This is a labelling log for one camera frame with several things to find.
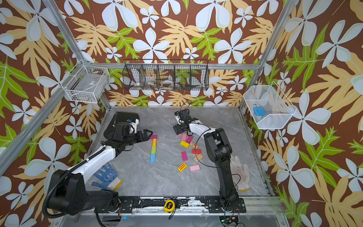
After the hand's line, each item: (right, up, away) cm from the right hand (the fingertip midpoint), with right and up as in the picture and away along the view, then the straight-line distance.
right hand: (179, 126), depth 104 cm
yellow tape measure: (-5, -40, -32) cm, 52 cm away
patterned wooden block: (+10, -13, -8) cm, 18 cm away
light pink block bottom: (+10, -26, -17) cm, 32 cm away
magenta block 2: (+3, -19, -11) cm, 22 cm away
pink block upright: (+4, -8, -3) cm, 9 cm away
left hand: (-19, -3, -17) cm, 26 cm away
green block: (-18, -16, -9) cm, 25 cm away
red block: (+12, -17, -9) cm, 23 cm away
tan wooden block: (+13, -19, -13) cm, 27 cm away
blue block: (-17, -20, -13) cm, 30 cm away
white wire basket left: (-58, +27, -19) cm, 66 cm away
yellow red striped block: (+2, -25, -18) cm, 30 cm away
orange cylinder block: (-18, -11, -6) cm, 22 cm away
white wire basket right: (+55, +12, -20) cm, 59 cm away
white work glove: (+38, -28, -18) cm, 51 cm away
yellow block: (+4, -13, -7) cm, 15 cm away
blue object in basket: (+47, +10, -22) cm, 53 cm away
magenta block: (+7, -9, -2) cm, 12 cm away
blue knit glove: (-43, -29, -20) cm, 56 cm away
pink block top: (0, -6, -8) cm, 10 cm away
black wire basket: (-11, +36, -7) cm, 38 cm away
